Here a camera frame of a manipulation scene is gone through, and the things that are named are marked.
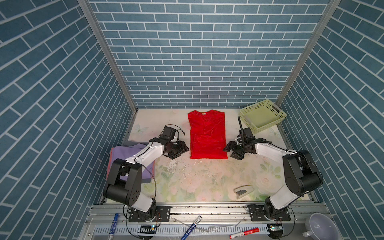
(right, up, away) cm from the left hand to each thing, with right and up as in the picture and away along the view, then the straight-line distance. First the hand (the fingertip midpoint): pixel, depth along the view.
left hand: (189, 150), depth 88 cm
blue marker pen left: (-35, -32, -19) cm, 51 cm away
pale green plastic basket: (+56, +23, +32) cm, 69 cm away
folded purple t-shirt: (-36, 0, -6) cm, 36 cm away
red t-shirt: (+12, +8, +15) cm, 21 cm away
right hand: (+23, -1, +4) cm, 24 cm away
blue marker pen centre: (+1, -34, -21) cm, 39 cm away
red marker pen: (+27, -34, -20) cm, 48 cm away
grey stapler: (+30, -20, -8) cm, 37 cm away
